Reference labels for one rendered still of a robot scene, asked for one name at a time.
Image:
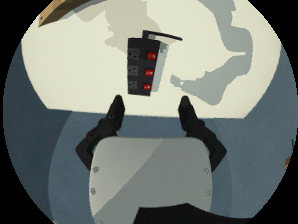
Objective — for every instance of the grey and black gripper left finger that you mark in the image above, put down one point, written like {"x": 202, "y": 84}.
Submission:
{"x": 106, "y": 127}

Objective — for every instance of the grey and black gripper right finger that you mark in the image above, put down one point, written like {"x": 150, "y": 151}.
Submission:
{"x": 196, "y": 127}

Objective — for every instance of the black power strip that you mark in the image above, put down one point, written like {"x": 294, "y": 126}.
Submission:
{"x": 142, "y": 54}

